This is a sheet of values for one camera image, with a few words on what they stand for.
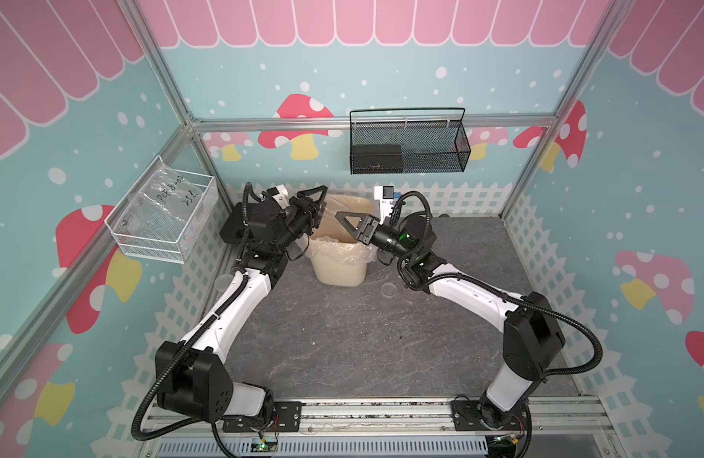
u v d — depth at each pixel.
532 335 0.46
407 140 0.94
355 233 0.64
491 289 0.51
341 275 0.98
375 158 0.85
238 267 0.56
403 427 0.74
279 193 0.70
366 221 0.63
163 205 0.71
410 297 0.97
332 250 0.79
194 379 0.41
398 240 0.62
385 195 0.65
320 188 0.70
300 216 0.65
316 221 0.68
